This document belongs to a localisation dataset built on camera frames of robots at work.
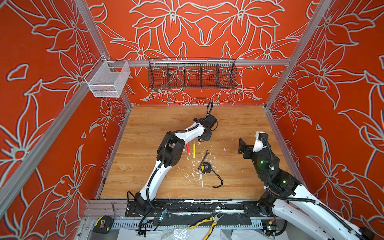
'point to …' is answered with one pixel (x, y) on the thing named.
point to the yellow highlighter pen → (194, 150)
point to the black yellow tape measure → (103, 225)
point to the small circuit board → (270, 226)
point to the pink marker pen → (188, 149)
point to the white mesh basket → (108, 78)
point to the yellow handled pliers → (214, 218)
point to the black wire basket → (192, 73)
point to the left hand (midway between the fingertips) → (204, 134)
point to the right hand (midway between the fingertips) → (247, 138)
